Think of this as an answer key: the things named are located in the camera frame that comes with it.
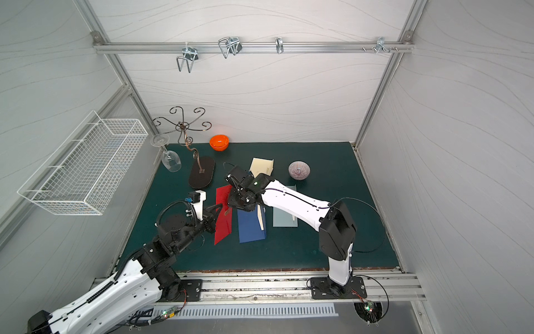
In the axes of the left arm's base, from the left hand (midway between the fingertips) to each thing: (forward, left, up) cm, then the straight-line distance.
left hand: (222, 206), depth 73 cm
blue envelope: (+3, -9, -21) cm, 23 cm away
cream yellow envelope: (+38, -11, -23) cm, 46 cm away
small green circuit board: (-30, +16, -19) cm, 39 cm away
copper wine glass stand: (+28, +21, -20) cm, 40 cm away
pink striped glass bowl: (+32, -31, -19) cm, 49 cm away
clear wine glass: (+22, +26, 0) cm, 34 cm away
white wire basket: (+6, +46, +11) cm, 48 cm away
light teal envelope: (+5, -22, -19) cm, 30 cm away
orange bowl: (+50, +14, -17) cm, 55 cm away
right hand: (+4, -2, -5) cm, 7 cm away
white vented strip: (-28, -13, -21) cm, 38 cm away
